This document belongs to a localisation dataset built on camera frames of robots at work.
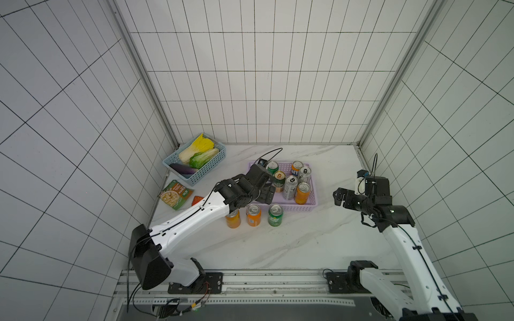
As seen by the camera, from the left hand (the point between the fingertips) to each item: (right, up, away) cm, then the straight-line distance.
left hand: (256, 190), depth 77 cm
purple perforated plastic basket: (+16, -10, +18) cm, 26 cm away
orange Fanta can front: (-1, -11, +4) cm, 12 cm away
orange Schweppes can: (+21, -3, +10) cm, 23 cm away
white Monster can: (+22, +5, +13) cm, 26 cm away
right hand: (+33, -1, +1) cm, 33 cm away
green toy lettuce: (-31, +12, +25) cm, 41 cm away
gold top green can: (+11, +2, +14) cm, 17 cm away
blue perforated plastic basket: (-27, +8, +25) cm, 38 cm away
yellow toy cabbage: (-32, +21, +33) cm, 50 cm away
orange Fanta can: (+19, +6, +19) cm, 27 cm away
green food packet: (-40, -5, +20) cm, 46 cm away
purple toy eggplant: (-39, +7, +27) cm, 48 cm away
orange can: (-9, -12, +3) cm, 16 cm away
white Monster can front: (+15, 0, +10) cm, 18 cm away
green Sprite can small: (+8, -9, +4) cm, 13 cm away
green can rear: (+8, +8, +18) cm, 21 cm away
